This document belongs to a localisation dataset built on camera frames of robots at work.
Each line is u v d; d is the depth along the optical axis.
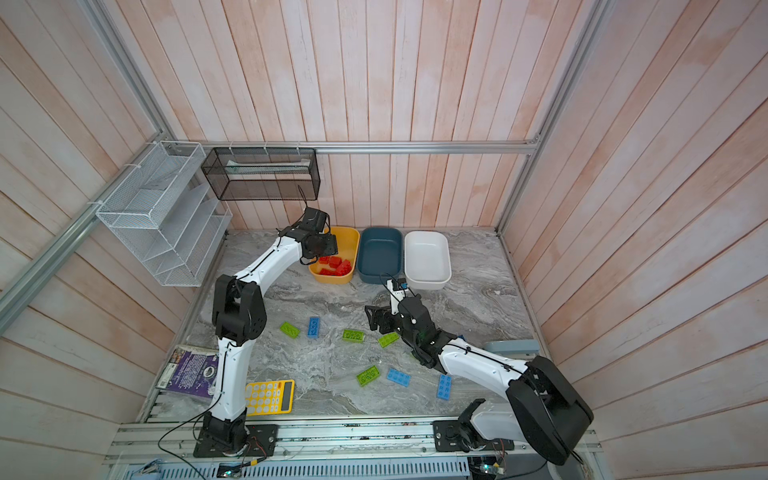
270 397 0.79
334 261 1.08
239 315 0.59
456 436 0.72
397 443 0.74
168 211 0.73
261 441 0.73
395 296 0.74
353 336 0.90
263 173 1.05
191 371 0.82
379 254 1.10
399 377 0.84
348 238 1.15
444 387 0.80
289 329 0.93
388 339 0.90
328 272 1.03
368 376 0.85
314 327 0.92
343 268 1.02
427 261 1.08
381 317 0.74
